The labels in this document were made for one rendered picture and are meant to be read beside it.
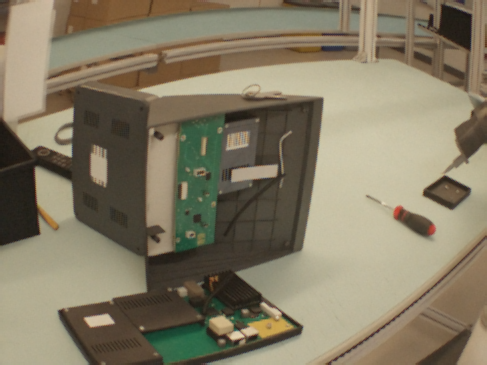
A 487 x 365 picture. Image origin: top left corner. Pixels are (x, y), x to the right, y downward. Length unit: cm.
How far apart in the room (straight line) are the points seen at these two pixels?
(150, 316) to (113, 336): 7
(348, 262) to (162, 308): 29
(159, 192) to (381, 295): 30
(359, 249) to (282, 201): 14
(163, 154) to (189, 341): 21
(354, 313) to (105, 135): 38
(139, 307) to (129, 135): 21
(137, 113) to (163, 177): 9
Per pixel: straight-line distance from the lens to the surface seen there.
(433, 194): 109
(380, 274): 84
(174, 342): 65
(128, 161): 77
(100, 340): 62
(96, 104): 79
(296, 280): 80
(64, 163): 104
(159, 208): 72
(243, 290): 72
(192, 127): 69
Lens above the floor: 143
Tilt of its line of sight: 24 degrees down
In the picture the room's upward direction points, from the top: 6 degrees clockwise
